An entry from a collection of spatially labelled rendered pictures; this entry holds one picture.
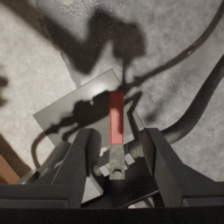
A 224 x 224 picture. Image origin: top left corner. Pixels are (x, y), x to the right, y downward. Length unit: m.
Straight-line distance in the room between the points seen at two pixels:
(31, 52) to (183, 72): 0.65
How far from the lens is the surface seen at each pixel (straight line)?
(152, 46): 0.73
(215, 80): 0.43
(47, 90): 0.77
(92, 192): 0.34
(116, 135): 0.24
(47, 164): 0.44
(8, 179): 0.91
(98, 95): 0.71
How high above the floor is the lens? 0.71
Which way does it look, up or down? 74 degrees down
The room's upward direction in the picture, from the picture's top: 179 degrees counter-clockwise
